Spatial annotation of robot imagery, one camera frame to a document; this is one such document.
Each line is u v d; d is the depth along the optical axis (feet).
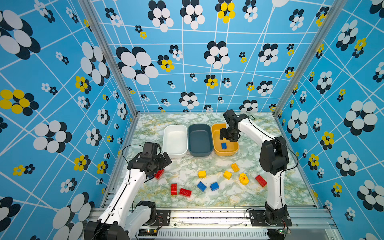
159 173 2.85
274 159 1.80
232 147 3.25
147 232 2.37
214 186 2.70
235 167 2.95
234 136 2.64
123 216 1.39
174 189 2.67
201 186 2.71
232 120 2.40
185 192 2.66
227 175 2.83
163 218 2.40
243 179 2.76
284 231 2.21
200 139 3.44
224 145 3.28
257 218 2.38
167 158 2.48
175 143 3.25
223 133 2.85
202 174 2.89
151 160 1.99
